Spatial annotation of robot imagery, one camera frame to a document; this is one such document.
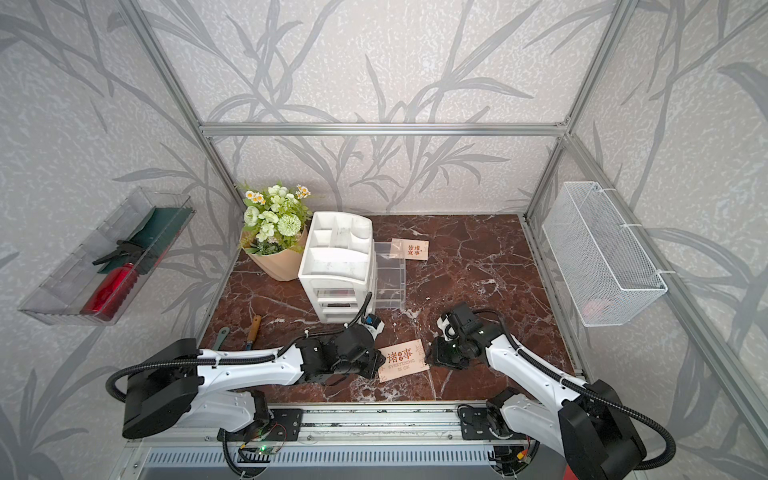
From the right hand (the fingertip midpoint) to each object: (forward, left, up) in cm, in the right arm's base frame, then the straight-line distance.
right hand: (428, 359), depth 82 cm
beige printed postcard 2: (+42, +5, -4) cm, 42 cm away
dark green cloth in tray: (+21, +68, +30) cm, 77 cm away
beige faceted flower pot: (+26, +43, +9) cm, 51 cm away
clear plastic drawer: (+26, +11, +6) cm, 29 cm away
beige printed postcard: (+1, +7, -3) cm, 8 cm away
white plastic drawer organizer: (+18, +25, +17) cm, 35 cm away
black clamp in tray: (+13, +65, +32) cm, 74 cm away
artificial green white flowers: (+29, +41, +26) cm, 57 cm away
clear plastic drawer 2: (+23, +11, -4) cm, 26 cm away
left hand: (-2, +12, +1) cm, 12 cm away
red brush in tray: (+3, +64, +33) cm, 72 cm away
